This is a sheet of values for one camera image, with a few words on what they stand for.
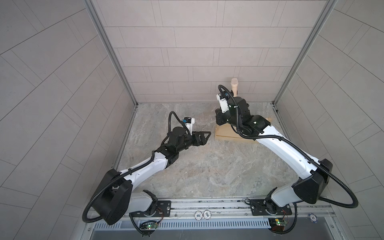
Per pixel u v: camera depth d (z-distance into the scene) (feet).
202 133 2.27
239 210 2.32
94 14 2.38
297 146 2.25
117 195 1.31
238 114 1.70
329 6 2.32
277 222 2.24
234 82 3.06
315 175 1.30
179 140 2.00
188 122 2.29
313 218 2.24
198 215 2.28
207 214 2.28
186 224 3.45
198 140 2.23
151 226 2.14
